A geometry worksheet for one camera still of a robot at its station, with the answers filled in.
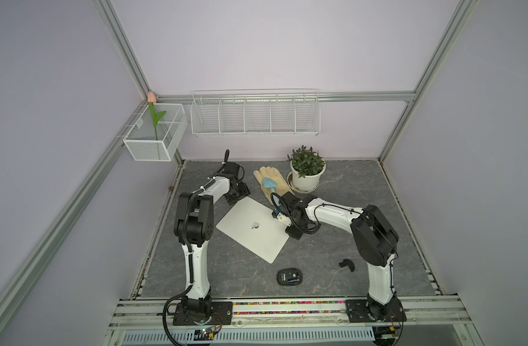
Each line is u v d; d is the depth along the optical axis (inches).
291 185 42.7
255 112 38.6
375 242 19.9
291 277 31.0
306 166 37.8
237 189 36.6
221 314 29.1
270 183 42.7
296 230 29.1
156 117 35.6
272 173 45.4
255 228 36.9
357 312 29.1
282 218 34.0
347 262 33.2
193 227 22.4
